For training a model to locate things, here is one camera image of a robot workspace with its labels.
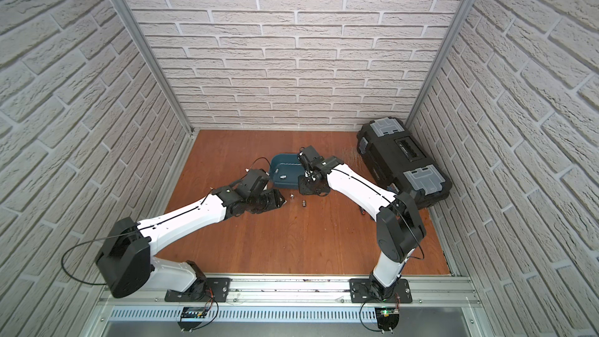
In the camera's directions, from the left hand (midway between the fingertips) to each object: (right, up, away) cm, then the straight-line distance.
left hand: (284, 198), depth 83 cm
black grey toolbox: (+41, +18, +8) cm, 46 cm away
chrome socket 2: (+7, -4, +11) cm, 14 cm away
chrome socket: (+2, -1, +12) cm, 12 cm away
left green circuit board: (-28, -36, -11) cm, 47 cm away
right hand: (+9, +3, +3) cm, 10 cm away
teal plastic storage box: (-2, +9, +21) cm, 22 cm away
